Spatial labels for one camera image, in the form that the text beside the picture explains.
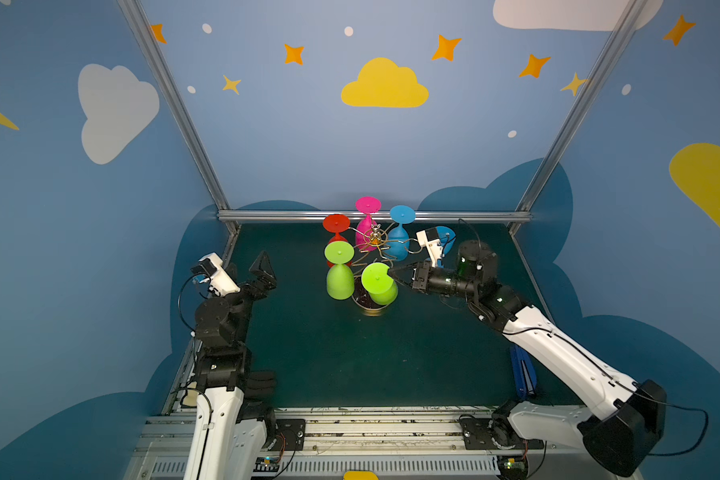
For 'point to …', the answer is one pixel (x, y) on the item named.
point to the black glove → (260, 384)
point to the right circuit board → (513, 467)
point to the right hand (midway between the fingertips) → (391, 271)
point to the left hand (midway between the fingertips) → (248, 258)
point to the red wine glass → (336, 223)
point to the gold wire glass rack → (374, 236)
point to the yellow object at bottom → (360, 475)
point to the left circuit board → (267, 464)
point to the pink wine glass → (368, 205)
